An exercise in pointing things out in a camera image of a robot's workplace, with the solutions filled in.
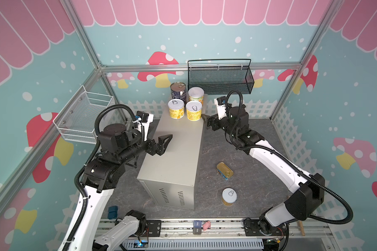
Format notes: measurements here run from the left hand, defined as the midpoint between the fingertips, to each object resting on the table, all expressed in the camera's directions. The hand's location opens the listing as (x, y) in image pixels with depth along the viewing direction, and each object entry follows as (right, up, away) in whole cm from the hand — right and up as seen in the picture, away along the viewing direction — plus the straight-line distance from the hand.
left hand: (161, 135), depth 60 cm
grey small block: (+14, -44, +12) cm, 48 cm away
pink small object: (+18, -43, +13) cm, 49 cm away
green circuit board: (-12, -51, +12) cm, 54 cm away
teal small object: (-28, -39, +17) cm, 51 cm away
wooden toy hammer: (+64, -44, +13) cm, 79 cm away
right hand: (+20, +11, +14) cm, 27 cm away
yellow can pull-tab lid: (+30, -31, +19) cm, 48 cm away
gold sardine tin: (+30, -21, +29) cm, 47 cm away
